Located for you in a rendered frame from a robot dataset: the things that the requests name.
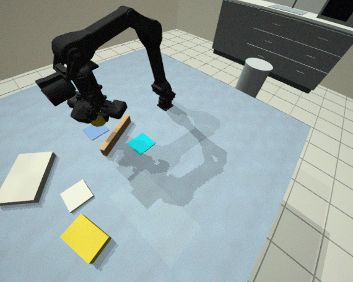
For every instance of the orange flat bar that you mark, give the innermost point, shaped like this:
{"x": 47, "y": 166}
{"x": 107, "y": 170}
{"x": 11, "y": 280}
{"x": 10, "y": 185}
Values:
{"x": 115, "y": 136}

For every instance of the cream flat rectangular block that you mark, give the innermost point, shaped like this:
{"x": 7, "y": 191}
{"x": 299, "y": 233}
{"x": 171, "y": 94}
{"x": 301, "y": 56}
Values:
{"x": 27, "y": 178}

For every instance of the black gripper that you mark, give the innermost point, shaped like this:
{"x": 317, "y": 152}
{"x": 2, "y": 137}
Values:
{"x": 113, "y": 109}

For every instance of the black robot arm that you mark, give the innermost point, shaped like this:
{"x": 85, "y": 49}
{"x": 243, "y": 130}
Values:
{"x": 76, "y": 49}

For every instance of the yellow flat square block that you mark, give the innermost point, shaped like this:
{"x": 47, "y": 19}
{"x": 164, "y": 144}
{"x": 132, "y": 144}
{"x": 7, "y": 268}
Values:
{"x": 86, "y": 238}

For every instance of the white flat rectangular block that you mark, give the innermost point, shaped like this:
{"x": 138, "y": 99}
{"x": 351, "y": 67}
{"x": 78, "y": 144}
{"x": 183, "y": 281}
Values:
{"x": 76, "y": 196}

